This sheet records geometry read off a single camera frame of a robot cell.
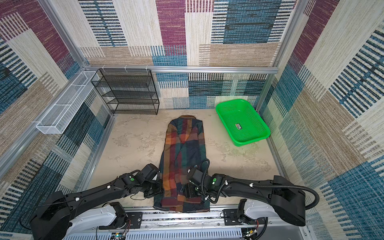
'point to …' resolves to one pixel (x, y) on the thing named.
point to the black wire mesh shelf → (128, 91)
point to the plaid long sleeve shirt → (183, 149)
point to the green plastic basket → (243, 125)
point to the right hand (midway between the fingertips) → (189, 195)
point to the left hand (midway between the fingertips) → (166, 190)
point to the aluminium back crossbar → (181, 69)
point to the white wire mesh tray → (60, 113)
